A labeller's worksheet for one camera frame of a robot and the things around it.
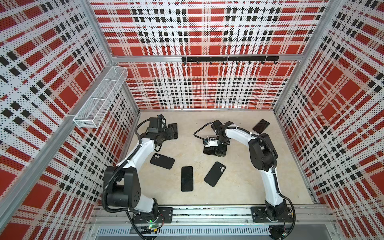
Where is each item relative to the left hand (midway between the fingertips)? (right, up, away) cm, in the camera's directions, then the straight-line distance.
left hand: (169, 135), depth 89 cm
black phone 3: (+66, +5, +24) cm, 70 cm away
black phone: (-2, +5, +25) cm, 26 cm away
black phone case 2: (+28, -23, -1) cm, 36 cm away
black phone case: (-5, -17, +4) cm, 18 cm away
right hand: (+33, -10, +8) cm, 35 cm away
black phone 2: (+11, -25, -4) cm, 28 cm away
